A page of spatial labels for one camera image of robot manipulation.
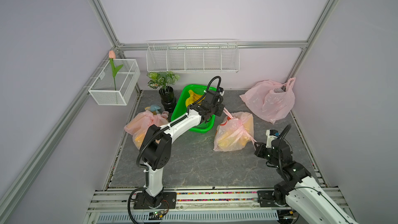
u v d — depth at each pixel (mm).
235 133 825
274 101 1080
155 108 1082
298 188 532
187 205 732
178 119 560
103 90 721
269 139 723
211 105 689
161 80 890
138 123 886
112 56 830
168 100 1015
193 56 988
